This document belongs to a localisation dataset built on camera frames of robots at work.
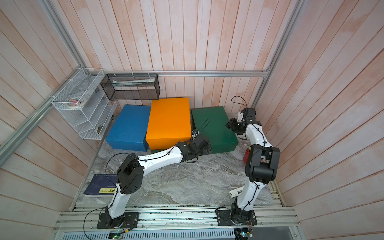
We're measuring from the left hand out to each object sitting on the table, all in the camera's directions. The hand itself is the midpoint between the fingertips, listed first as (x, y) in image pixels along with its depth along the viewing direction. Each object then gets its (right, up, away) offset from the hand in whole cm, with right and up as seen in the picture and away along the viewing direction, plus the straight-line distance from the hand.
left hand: (205, 150), depth 87 cm
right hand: (+17, +16, +9) cm, 25 cm away
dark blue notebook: (-60, -20, -3) cm, 63 cm away
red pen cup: (+28, -5, +9) cm, 30 cm away
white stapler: (+16, -22, -7) cm, 28 cm away
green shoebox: (-31, -1, -2) cm, 31 cm away
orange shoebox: (-21, +16, -3) cm, 27 cm away
